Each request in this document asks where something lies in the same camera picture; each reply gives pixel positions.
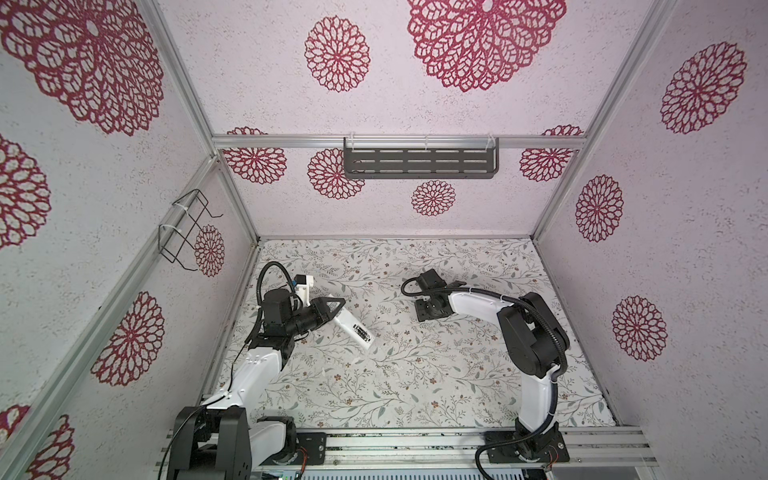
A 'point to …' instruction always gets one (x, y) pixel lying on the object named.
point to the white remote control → (352, 324)
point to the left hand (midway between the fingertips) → (343, 306)
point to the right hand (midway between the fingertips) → (424, 307)
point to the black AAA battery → (361, 332)
